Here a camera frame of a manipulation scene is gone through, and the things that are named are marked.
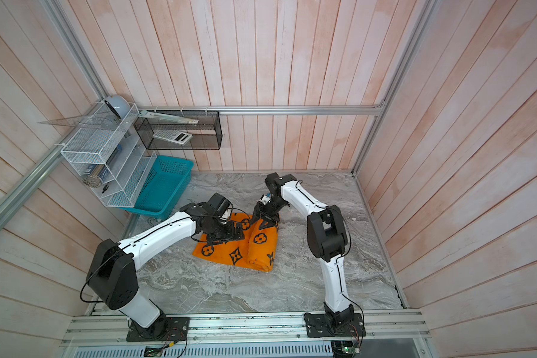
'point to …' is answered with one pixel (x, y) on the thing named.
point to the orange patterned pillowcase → (257, 250)
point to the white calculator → (176, 136)
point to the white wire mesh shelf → (112, 165)
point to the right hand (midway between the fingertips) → (254, 223)
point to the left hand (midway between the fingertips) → (234, 241)
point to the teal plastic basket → (166, 181)
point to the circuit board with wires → (349, 350)
